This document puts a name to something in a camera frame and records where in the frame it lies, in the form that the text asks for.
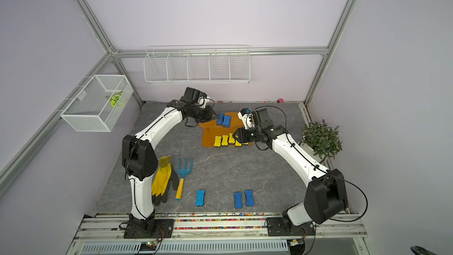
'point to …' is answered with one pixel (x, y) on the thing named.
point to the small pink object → (281, 100)
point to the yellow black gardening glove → (164, 176)
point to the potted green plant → (319, 141)
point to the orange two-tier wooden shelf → (211, 128)
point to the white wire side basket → (97, 107)
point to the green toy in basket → (114, 97)
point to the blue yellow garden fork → (182, 172)
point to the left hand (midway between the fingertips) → (218, 117)
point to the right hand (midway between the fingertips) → (235, 134)
